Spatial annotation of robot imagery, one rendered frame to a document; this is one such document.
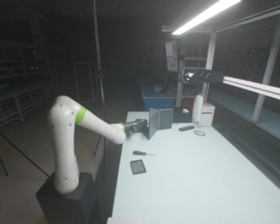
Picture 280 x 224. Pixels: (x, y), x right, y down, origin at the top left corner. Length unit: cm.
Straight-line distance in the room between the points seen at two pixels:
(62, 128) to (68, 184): 33
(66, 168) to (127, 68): 1177
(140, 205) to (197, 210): 26
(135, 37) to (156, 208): 1213
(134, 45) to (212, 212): 1207
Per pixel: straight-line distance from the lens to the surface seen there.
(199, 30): 160
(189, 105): 305
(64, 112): 69
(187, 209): 79
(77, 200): 112
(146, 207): 77
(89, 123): 90
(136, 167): 94
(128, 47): 1237
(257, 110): 207
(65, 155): 80
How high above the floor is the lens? 164
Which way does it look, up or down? 21 degrees down
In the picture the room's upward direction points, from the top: straight up
